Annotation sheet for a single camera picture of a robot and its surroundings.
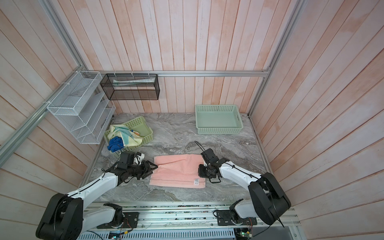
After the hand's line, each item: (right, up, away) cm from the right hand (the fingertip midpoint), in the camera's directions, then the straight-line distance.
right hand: (200, 173), depth 88 cm
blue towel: (-52, +17, +3) cm, 55 cm away
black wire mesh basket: (-48, +57, +17) cm, 77 cm away
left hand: (-26, +2, -4) cm, 26 cm away
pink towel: (-13, +1, 0) cm, 13 cm away
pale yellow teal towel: (-44, +21, +4) cm, 49 cm away
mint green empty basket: (+17, +35, +30) cm, 49 cm away
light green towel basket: (-44, +28, +24) cm, 57 cm away
